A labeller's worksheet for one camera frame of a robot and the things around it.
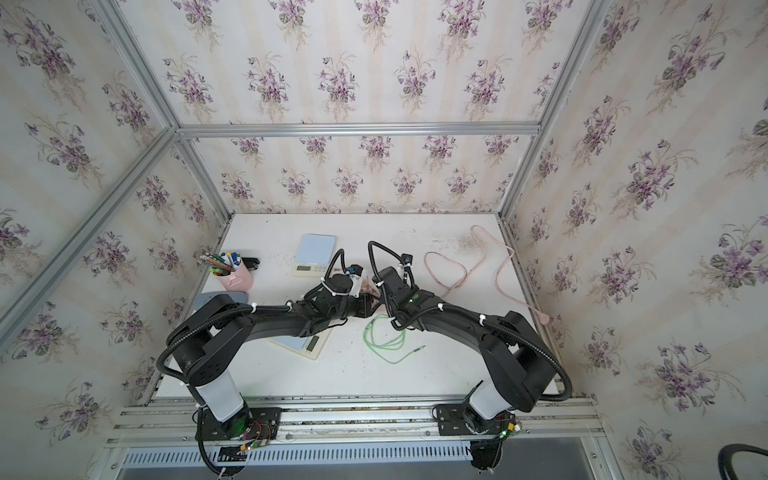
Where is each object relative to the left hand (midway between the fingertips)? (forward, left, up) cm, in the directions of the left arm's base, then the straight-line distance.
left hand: (381, 301), depth 89 cm
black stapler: (+17, +45, -3) cm, 49 cm away
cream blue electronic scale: (+21, +24, -4) cm, 32 cm away
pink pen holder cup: (+7, +44, +1) cm, 45 cm away
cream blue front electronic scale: (-12, +21, -4) cm, 24 cm away
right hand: (+3, -5, +3) cm, 6 cm away
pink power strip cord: (+8, -23, -5) cm, 25 cm away
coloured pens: (+12, +50, +3) cm, 52 cm away
